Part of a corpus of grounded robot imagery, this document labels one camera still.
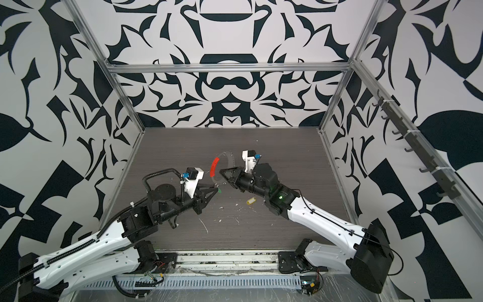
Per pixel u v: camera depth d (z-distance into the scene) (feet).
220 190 2.16
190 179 1.86
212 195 2.15
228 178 2.14
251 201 3.00
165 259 2.45
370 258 1.29
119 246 1.56
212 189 2.19
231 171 2.21
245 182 2.03
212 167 2.32
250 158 2.21
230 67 3.03
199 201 1.90
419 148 1.81
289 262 2.44
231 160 2.29
